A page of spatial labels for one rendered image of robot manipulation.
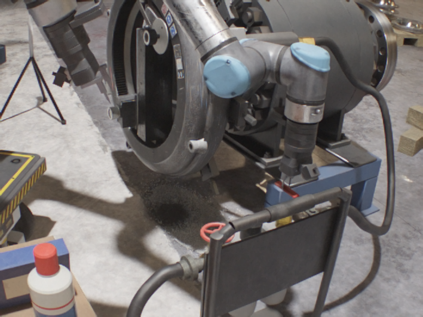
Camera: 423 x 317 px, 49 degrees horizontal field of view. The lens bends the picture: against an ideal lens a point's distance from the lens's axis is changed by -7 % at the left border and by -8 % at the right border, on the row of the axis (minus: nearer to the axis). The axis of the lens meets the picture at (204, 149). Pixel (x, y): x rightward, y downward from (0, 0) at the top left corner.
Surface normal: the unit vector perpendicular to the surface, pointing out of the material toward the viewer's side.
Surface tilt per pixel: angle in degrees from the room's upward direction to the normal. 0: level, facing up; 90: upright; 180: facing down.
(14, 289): 103
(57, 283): 42
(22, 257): 13
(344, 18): 48
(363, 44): 68
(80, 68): 78
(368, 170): 90
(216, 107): 91
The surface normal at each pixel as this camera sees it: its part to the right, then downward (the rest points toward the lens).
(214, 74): -0.46, 0.42
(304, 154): 0.50, 0.53
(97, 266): 0.05, -0.90
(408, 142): -0.70, 0.28
